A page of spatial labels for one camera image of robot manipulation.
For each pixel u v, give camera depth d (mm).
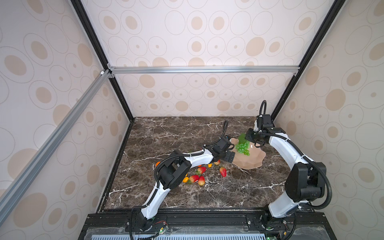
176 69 1860
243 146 925
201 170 896
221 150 754
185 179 872
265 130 649
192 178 871
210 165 925
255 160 938
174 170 550
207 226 736
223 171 894
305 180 453
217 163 925
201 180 856
